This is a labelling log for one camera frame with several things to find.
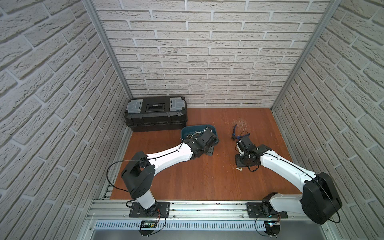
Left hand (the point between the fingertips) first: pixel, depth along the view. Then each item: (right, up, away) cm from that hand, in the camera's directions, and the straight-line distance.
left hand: (212, 145), depth 85 cm
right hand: (+17, -10, +1) cm, 20 cm away
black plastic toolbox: (-35, +19, +9) cm, 40 cm away
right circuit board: (+28, -37, -15) cm, 49 cm away
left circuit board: (-33, -38, -12) cm, 52 cm away
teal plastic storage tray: (-16, +7, +18) cm, 25 cm away
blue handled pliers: (+18, +3, +19) cm, 26 cm away
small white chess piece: (+17, -15, +2) cm, 23 cm away
